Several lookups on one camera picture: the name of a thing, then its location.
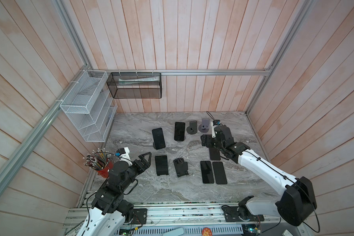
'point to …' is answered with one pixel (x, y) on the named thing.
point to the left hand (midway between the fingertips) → (147, 159)
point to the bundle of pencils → (97, 159)
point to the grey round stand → (192, 129)
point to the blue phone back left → (159, 138)
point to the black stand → (181, 167)
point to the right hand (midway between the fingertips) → (206, 136)
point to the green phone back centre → (179, 131)
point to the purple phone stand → (204, 127)
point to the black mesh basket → (135, 85)
